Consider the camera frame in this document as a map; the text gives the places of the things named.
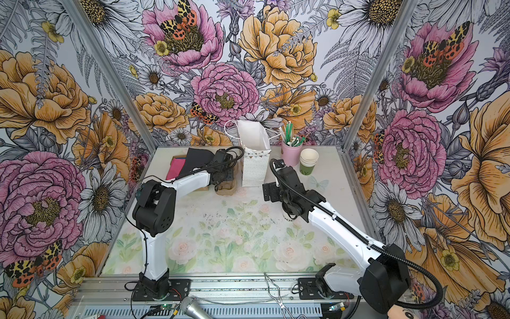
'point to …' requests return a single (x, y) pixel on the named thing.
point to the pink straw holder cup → (291, 155)
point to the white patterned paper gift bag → (254, 141)
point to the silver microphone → (192, 309)
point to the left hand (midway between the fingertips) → (226, 176)
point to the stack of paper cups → (309, 158)
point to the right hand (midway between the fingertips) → (275, 190)
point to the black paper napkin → (195, 158)
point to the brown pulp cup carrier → (228, 187)
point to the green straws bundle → (287, 133)
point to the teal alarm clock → (138, 195)
